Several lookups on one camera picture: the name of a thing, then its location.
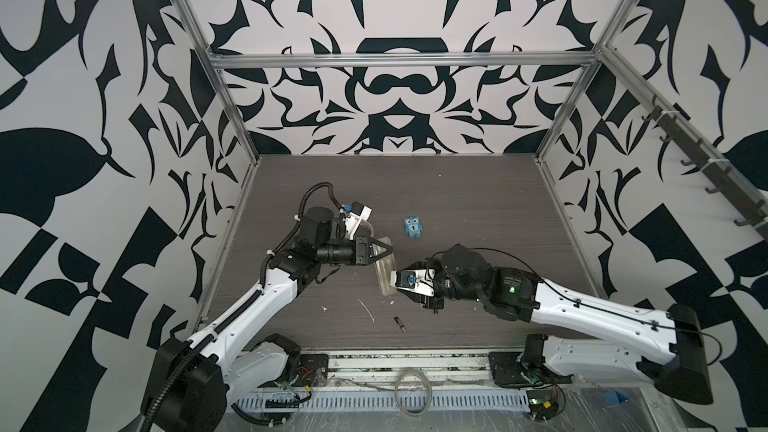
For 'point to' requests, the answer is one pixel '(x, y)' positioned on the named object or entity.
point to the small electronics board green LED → (542, 404)
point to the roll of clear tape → (368, 226)
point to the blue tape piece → (612, 398)
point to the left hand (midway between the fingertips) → (393, 247)
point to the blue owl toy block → (413, 226)
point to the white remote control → (384, 268)
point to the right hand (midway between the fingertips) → (402, 274)
